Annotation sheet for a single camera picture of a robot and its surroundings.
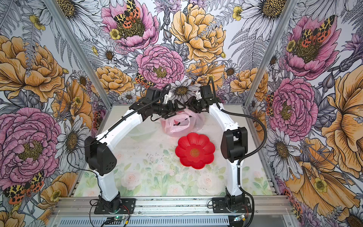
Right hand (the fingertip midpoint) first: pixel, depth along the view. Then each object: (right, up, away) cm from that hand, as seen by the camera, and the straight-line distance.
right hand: (186, 108), depth 92 cm
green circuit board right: (+27, -56, -20) cm, 65 cm away
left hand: (-3, -4, -11) cm, 12 cm away
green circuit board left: (-34, -56, -20) cm, 68 cm away
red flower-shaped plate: (+6, -28, +3) cm, 29 cm away
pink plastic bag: (-2, -10, +1) cm, 10 cm away
